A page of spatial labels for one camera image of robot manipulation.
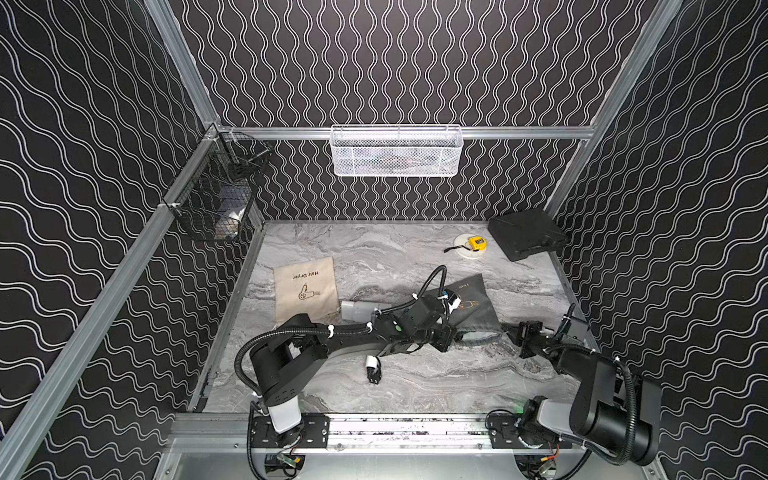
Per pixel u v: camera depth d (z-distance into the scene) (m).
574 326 0.72
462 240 1.14
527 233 1.17
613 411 0.43
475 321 0.85
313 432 0.75
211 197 0.93
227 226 0.83
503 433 0.73
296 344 0.50
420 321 0.64
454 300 0.75
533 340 0.80
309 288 1.01
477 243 1.10
